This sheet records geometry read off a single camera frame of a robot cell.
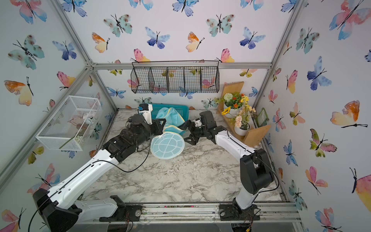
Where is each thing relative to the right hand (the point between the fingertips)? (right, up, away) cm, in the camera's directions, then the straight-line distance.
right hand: (179, 131), depth 79 cm
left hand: (-6, +7, -10) cm, 13 cm away
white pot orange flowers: (+35, +18, +17) cm, 43 cm away
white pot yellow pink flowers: (+36, +3, +5) cm, 37 cm away
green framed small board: (+60, +8, +31) cm, 68 cm away
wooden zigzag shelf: (+44, -1, +5) cm, 44 cm away
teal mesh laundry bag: (-4, -5, -7) cm, 10 cm away
